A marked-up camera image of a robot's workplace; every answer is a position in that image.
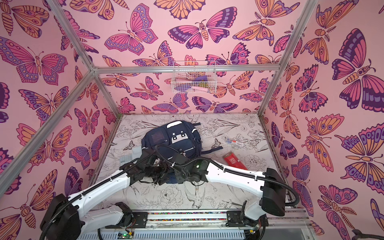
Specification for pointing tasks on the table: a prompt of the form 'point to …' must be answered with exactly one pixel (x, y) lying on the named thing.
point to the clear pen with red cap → (229, 140)
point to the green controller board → (124, 235)
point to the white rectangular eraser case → (136, 152)
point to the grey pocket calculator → (125, 159)
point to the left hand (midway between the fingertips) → (176, 172)
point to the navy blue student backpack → (175, 139)
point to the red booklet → (231, 160)
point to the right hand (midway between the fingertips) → (178, 172)
